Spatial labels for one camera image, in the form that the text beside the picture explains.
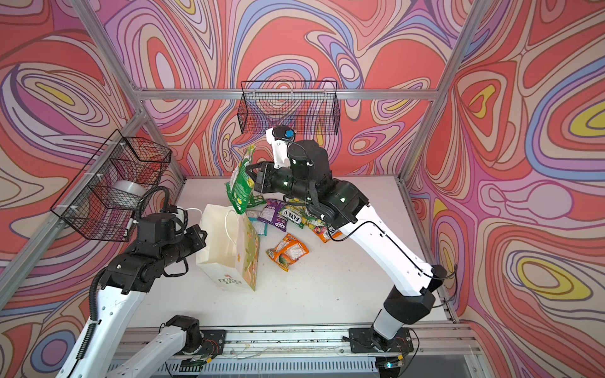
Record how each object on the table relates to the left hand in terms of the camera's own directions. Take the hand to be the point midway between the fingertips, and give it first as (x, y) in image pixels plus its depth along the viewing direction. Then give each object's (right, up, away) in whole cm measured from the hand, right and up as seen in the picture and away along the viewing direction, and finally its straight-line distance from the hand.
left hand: (210, 232), depth 70 cm
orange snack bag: (+22, -10, +20) cm, 31 cm away
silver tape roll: (-27, +14, +3) cm, 30 cm away
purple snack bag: (+14, +3, +31) cm, 34 cm away
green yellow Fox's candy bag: (+25, +3, +31) cm, 40 cm away
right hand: (+15, +15, -14) cm, 26 cm away
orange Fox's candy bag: (+38, -4, +26) cm, 46 cm away
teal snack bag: (+10, -2, +28) cm, 30 cm away
